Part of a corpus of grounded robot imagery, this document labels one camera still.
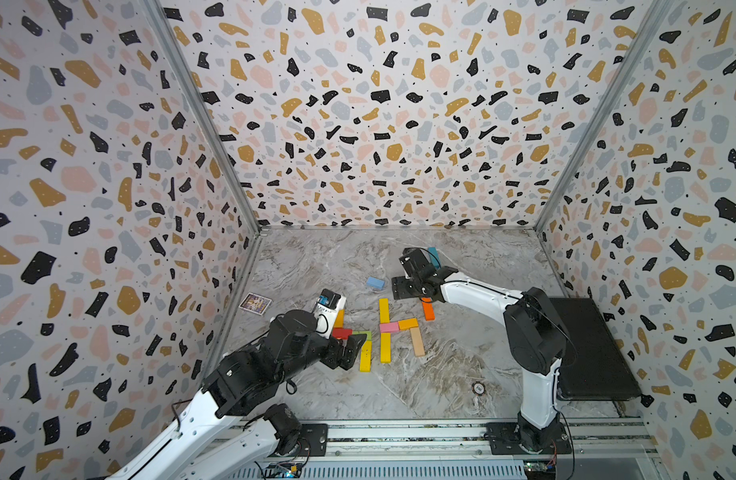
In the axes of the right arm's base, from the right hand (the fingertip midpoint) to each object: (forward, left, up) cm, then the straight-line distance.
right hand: (403, 287), depth 96 cm
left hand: (-24, +12, +19) cm, 33 cm away
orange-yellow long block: (-9, +20, -6) cm, 23 cm away
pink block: (-11, +4, -6) cm, 13 cm away
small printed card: (-4, +48, -4) cm, 49 cm away
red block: (-13, +20, -6) cm, 24 cm away
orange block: (-5, -8, -7) cm, 12 cm away
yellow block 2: (-5, +6, -7) cm, 10 cm away
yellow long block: (-18, +5, -6) cm, 20 cm away
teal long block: (+21, -12, -7) cm, 25 cm away
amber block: (-9, -2, -7) cm, 12 cm away
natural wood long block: (-15, -4, -6) cm, 17 cm away
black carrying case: (-23, -51, -3) cm, 57 cm away
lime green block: (-13, +12, -7) cm, 19 cm away
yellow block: (-20, +11, -6) cm, 24 cm away
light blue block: (+7, +10, -8) cm, 14 cm away
